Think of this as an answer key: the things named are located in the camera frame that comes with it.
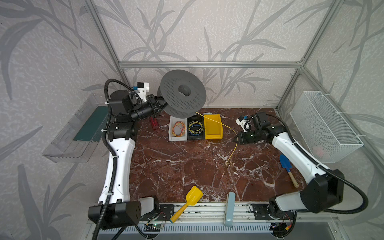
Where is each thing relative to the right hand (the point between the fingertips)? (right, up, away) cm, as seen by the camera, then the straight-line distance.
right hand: (234, 135), depth 81 cm
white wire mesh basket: (+34, +1, -20) cm, 40 cm away
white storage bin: (-35, +2, +24) cm, 42 cm away
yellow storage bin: (-9, +1, +27) cm, 28 cm away
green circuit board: (-41, -43, -10) cm, 61 cm away
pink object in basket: (+40, -7, -8) cm, 41 cm away
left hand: (-30, +18, -21) cm, 41 cm away
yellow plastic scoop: (-23, -33, -2) cm, 40 cm away
